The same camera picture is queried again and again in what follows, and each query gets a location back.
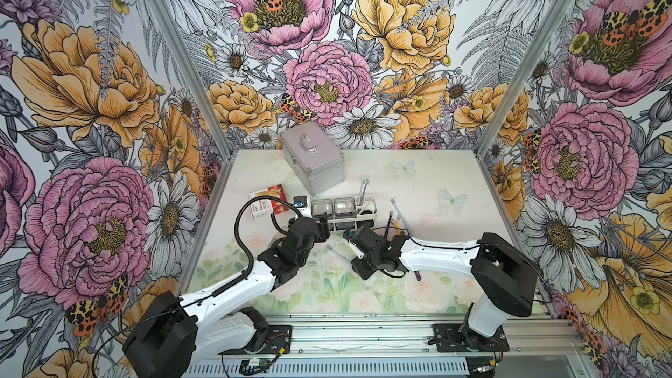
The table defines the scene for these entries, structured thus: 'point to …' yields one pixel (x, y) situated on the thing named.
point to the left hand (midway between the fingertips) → (316, 221)
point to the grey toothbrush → (365, 177)
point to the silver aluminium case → (311, 157)
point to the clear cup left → (321, 206)
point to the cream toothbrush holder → (365, 213)
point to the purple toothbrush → (417, 275)
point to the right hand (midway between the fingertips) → (361, 271)
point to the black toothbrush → (388, 222)
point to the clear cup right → (345, 207)
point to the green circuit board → (254, 362)
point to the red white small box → (263, 207)
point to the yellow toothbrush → (399, 231)
